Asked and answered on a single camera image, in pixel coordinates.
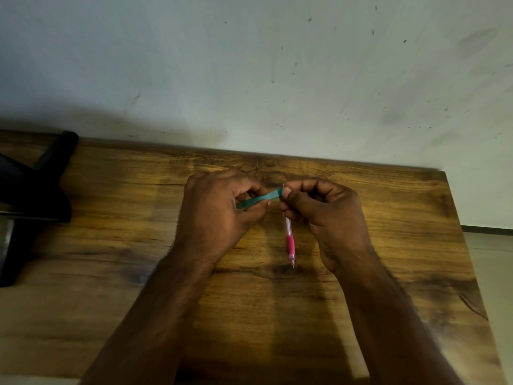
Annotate person's left hand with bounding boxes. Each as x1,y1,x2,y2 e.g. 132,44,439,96
171,168,273,271

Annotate person's right hand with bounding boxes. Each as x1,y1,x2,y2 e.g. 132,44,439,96
278,178,376,276

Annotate pink mechanical pencil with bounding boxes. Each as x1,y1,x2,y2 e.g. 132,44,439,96
282,183,297,270

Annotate person's right forearm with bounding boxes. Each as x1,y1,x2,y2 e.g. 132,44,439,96
335,252,465,385

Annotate person's left forearm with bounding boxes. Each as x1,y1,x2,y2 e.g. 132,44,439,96
80,248,225,385

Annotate dark skirting board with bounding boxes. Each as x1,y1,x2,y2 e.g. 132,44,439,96
460,224,513,234

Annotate black stand base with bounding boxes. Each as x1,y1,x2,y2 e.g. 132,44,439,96
0,130,80,288

